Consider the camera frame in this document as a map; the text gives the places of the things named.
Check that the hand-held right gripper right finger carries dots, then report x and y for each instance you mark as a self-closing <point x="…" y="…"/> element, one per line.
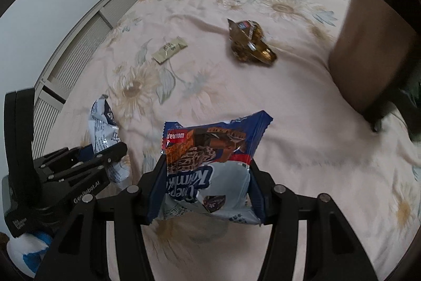
<point x="258" y="192"/>

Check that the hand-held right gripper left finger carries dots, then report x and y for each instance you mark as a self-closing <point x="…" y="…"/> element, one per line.
<point x="157" y="188"/>

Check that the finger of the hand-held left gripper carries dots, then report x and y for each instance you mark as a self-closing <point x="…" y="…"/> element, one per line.
<point x="95" y="170"/>
<point x="108" y="151"/>

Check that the blue white snack packet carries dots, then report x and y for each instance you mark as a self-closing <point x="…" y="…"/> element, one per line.
<point x="105" y="129"/>

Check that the blue chocolate cake snack packet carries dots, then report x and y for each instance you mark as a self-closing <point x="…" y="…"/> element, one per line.
<point x="210" y="169"/>

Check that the person's left hand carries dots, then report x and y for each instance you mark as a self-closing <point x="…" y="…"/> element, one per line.
<point x="28" y="248"/>

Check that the floral bed blanket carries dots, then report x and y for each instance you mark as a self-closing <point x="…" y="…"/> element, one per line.
<point x="296" y="123"/>

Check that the white slatted radiator cover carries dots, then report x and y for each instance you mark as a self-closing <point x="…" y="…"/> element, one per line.
<point x="82" y="37"/>

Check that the beige small sachet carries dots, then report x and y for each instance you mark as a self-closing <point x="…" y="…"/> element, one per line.
<point x="169" y="50"/>

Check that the brown gold snack wrapper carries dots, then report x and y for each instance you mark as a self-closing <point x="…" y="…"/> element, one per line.
<point x="251" y="44"/>

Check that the brown trash bin black lid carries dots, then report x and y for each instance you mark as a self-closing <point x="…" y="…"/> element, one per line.
<point x="365" y="44"/>

